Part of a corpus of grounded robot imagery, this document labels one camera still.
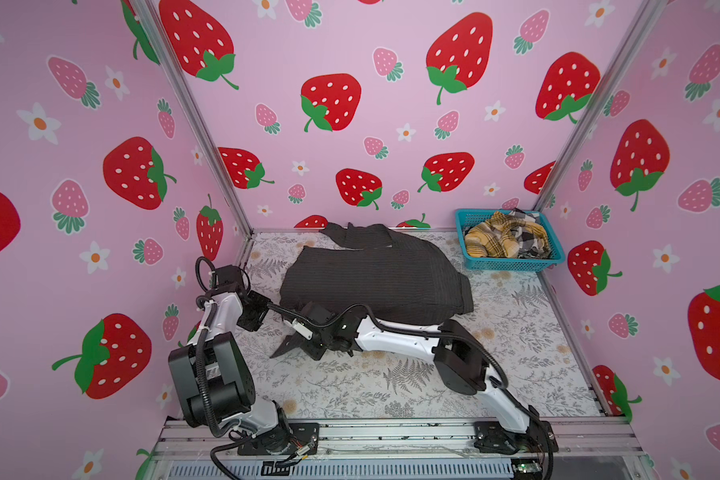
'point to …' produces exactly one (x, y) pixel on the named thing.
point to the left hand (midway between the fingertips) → (267, 308)
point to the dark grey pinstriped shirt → (401, 280)
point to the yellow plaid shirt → (495, 238)
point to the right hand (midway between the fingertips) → (301, 341)
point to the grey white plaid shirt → (531, 247)
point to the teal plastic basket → (466, 217)
